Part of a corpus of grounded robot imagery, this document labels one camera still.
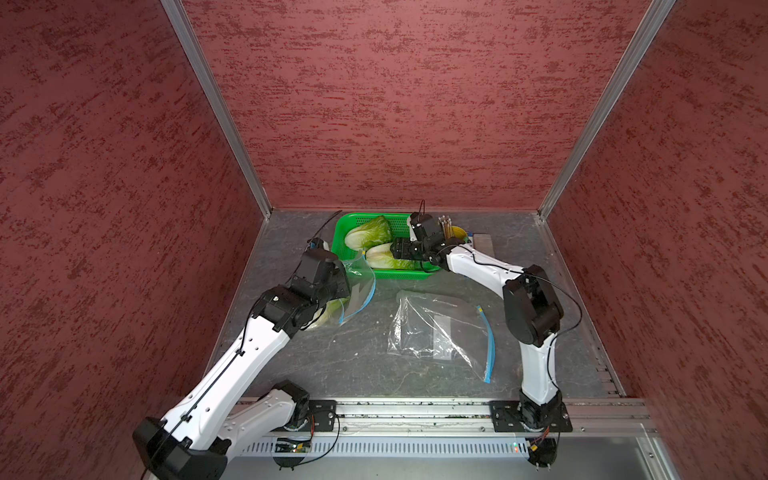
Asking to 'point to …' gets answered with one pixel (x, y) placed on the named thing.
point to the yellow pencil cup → (459, 232)
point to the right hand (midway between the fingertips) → (401, 251)
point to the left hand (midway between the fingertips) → (340, 283)
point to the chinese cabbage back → (373, 233)
